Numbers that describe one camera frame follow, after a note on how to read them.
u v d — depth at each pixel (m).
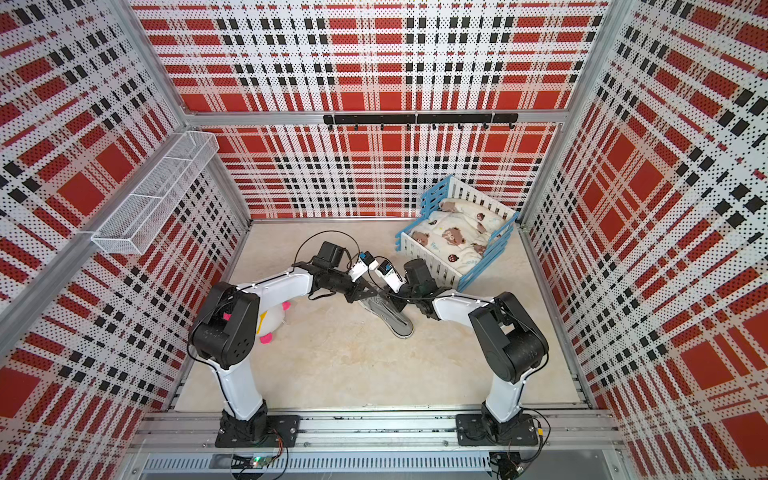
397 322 0.88
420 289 0.74
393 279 0.82
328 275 0.77
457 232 1.04
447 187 1.11
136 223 0.70
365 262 0.83
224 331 0.50
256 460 0.69
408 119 0.88
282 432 0.74
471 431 0.73
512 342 0.48
